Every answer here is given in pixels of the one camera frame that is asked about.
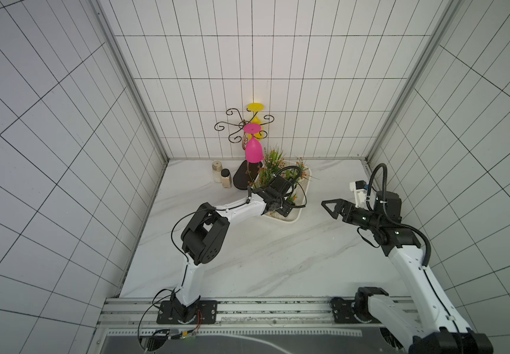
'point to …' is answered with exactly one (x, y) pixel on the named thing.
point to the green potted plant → (273, 160)
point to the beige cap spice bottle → (217, 171)
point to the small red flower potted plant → (302, 167)
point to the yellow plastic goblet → (256, 108)
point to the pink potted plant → (296, 174)
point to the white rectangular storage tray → (300, 188)
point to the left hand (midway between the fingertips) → (279, 203)
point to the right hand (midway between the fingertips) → (330, 201)
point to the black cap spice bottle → (226, 178)
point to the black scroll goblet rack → (247, 171)
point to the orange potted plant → (292, 198)
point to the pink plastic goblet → (254, 147)
